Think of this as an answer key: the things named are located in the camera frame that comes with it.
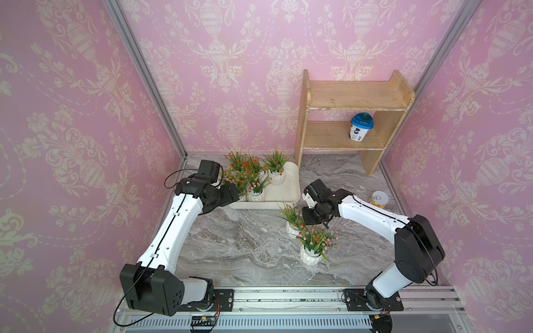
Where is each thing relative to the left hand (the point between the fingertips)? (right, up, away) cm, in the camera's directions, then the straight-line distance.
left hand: (229, 200), depth 79 cm
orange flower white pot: (0, +15, +21) cm, 26 cm away
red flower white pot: (+6, +13, +16) cm, 22 cm away
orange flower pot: (+17, +15, +21) cm, 31 cm away
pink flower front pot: (+9, +3, +11) cm, 15 cm away
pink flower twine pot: (-2, +9, +13) cm, 16 cm away
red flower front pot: (+31, -14, -6) cm, 35 cm away
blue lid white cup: (+56, +32, +13) cm, 66 cm away
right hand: (+30, -9, +7) cm, 32 cm away
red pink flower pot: (+26, -10, +6) cm, 28 cm away
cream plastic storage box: (+23, -1, +22) cm, 32 cm away
